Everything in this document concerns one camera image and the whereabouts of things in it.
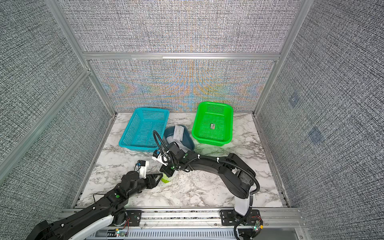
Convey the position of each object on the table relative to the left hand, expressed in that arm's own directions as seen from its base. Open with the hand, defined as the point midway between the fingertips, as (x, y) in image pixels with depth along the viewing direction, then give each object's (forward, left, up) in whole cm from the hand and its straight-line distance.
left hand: (163, 175), depth 81 cm
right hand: (+4, +1, +2) cm, 4 cm away
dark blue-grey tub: (+28, -14, -5) cm, 31 cm away
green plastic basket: (+49, -41, -6) cm, 64 cm away
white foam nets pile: (+26, -7, -2) cm, 27 cm away
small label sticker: (+38, -33, -5) cm, 50 cm away
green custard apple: (-2, -1, 0) cm, 3 cm away
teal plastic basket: (+33, +20, -6) cm, 39 cm away
